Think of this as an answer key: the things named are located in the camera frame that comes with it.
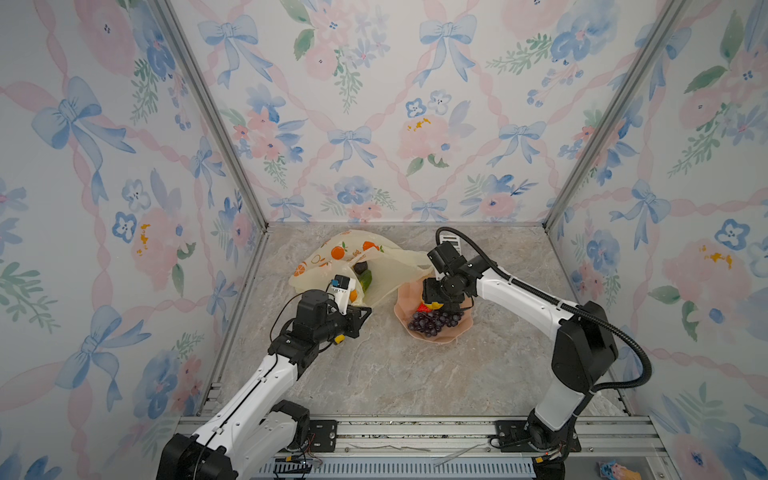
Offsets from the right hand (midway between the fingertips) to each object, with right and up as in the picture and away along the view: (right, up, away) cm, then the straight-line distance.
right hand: (430, 293), depth 88 cm
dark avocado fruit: (-22, +7, +15) cm, 27 cm away
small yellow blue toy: (-24, -8, -20) cm, 32 cm away
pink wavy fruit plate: (-5, -2, +9) cm, 11 cm away
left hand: (-17, -3, -10) cm, 20 cm away
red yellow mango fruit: (-1, -5, +1) cm, 5 cm away
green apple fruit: (-20, +3, +12) cm, 23 cm away
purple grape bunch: (0, -8, -2) cm, 8 cm away
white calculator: (+12, +18, +26) cm, 34 cm away
